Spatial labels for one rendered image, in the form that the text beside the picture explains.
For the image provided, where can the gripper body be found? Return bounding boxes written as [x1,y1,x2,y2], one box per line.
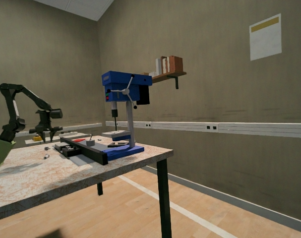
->
[29,119,63,133]

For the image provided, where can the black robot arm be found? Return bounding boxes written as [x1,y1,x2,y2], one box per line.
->
[0,83,62,142]

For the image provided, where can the blue drill press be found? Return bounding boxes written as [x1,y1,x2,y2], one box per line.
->
[102,71,152,161]

